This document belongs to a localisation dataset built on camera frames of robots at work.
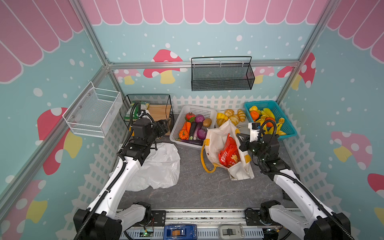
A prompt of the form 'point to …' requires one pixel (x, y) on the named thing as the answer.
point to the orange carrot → (187, 126)
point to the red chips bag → (229, 155)
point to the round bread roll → (229, 112)
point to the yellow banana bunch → (279, 125)
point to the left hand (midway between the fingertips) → (162, 126)
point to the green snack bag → (143, 106)
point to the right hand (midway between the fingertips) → (237, 133)
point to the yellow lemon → (254, 108)
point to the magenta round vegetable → (201, 134)
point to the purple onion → (199, 118)
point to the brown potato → (207, 122)
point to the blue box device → (180, 232)
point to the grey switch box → (231, 231)
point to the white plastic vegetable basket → (208, 112)
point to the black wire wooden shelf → (157, 107)
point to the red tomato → (190, 117)
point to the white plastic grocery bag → (160, 170)
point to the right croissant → (241, 115)
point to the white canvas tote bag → (221, 149)
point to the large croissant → (235, 119)
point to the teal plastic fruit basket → (286, 127)
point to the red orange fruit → (269, 124)
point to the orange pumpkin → (184, 134)
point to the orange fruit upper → (254, 115)
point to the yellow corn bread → (222, 116)
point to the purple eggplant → (192, 130)
